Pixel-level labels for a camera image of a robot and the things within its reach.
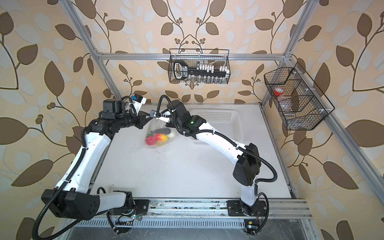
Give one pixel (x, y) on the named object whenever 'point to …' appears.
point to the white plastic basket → (229, 121)
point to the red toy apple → (150, 140)
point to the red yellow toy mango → (161, 137)
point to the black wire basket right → (302, 105)
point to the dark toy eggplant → (165, 131)
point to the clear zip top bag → (155, 124)
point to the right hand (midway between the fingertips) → (169, 110)
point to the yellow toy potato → (161, 143)
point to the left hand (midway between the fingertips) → (151, 114)
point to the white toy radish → (170, 135)
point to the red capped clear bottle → (278, 91)
